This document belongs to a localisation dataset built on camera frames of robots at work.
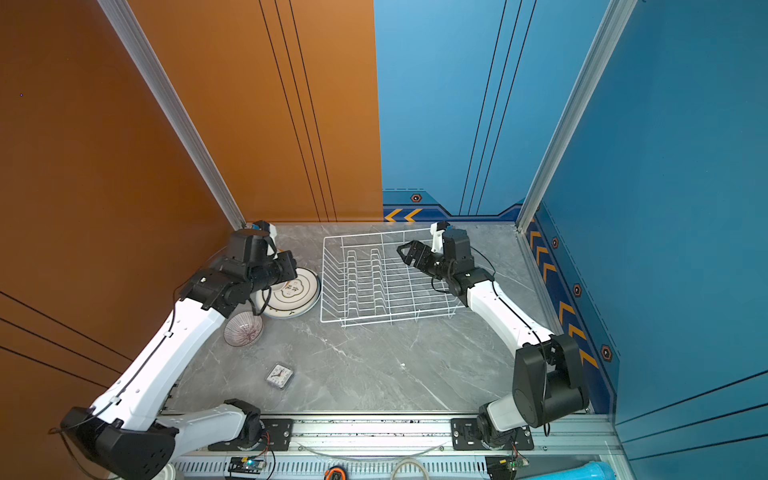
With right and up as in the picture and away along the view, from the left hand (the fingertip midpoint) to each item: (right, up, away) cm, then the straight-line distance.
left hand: (297, 258), depth 75 cm
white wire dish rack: (+14, -9, +28) cm, 32 cm away
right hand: (+27, +1, +8) cm, 29 cm away
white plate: (-8, -13, +20) cm, 25 cm away
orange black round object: (+10, -49, -8) cm, 50 cm away
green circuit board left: (-11, -50, -4) cm, 51 cm away
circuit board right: (+50, -49, -5) cm, 70 cm away
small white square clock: (-7, -33, +6) cm, 34 cm away
